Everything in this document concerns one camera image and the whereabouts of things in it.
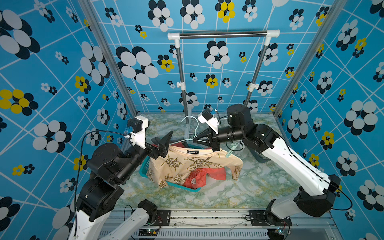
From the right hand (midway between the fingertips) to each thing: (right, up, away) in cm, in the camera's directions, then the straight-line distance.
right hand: (197, 139), depth 58 cm
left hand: (-12, +5, -7) cm, 15 cm away
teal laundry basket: (-29, -19, +23) cm, 41 cm away
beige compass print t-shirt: (-9, -11, +8) cm, 16 cm away
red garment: (0, -22, +20) cm, 30 cm away
